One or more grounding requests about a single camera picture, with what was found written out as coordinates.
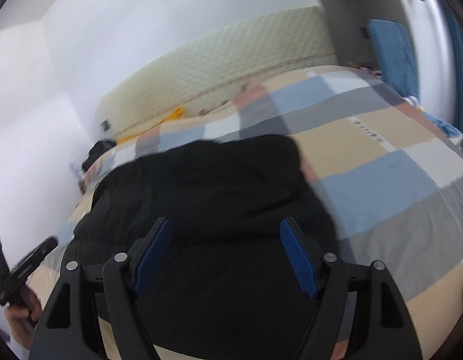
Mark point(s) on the black puffer jacket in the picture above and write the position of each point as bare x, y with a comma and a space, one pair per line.
216, 202

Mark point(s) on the blue curtain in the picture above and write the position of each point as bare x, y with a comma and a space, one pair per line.
458, 71

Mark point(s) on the yellow pillow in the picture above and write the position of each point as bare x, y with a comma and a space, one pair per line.
173, 115

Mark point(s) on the wall socket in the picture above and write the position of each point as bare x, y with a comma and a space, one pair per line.
104, 124

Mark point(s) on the cream quilted headboard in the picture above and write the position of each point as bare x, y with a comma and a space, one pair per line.
224, 63

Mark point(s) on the white spray bottle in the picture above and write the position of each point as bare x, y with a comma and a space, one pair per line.
76, 168

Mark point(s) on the black bag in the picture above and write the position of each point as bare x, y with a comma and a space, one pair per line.
98, 152

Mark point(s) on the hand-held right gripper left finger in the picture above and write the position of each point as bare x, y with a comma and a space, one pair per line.
152, 255

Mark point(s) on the person's left hand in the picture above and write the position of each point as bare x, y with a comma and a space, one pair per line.
23, 326

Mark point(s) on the grey and white wardrobe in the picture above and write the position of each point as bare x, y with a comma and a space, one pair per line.
347, 15

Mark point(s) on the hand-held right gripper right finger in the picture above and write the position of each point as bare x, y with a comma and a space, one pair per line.
299, 257

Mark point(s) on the plaid bed blanket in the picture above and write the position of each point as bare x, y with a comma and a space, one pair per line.
385, 157

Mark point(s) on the crumpled blue cloth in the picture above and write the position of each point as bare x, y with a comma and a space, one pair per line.
443, 126

